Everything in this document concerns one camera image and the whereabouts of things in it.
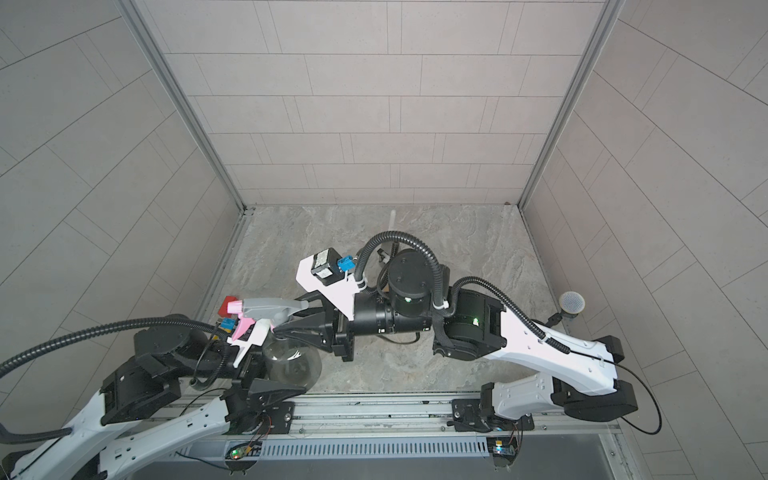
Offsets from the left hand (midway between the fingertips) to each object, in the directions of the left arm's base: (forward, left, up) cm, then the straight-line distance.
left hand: (309, 365), depth 47 cm
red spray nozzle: (+24, +37, -32) cm, 54 cm away
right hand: (+1, +1, +12) cm, 12 cm away
